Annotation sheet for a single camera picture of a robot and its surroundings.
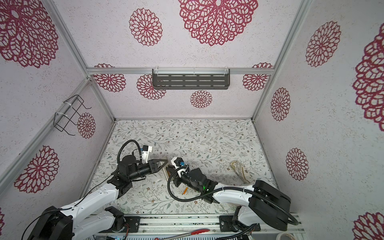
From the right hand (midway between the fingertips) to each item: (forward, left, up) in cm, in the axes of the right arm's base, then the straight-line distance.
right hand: (167, 165), depth 73 cm
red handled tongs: (-25, -14, -18) cm, 34 cm away
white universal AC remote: (-2, +1, -4) cm, 5 cm away
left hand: (+3, +1, -3) cm, 4 cm away
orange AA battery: (-5, -8, -20) cm, 22 cm away
